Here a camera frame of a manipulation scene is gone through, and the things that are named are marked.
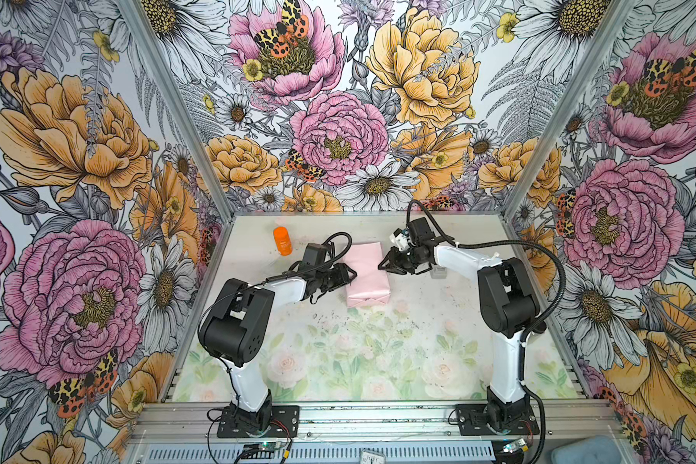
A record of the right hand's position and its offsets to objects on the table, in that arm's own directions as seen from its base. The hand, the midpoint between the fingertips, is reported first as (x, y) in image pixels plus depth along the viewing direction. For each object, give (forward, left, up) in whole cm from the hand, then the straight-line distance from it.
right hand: (382, 274), depth 95 cm
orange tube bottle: (+15, +34, 0) cm, 37 cm away
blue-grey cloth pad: (-47, -45, -5) cm, 65 cm away
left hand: (-2, +10, -2) cm, 10 cm away
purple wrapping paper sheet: (-5, +4, 0) cm, 6 cm away
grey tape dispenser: (+2, -20, -4) cm, 20 cm away
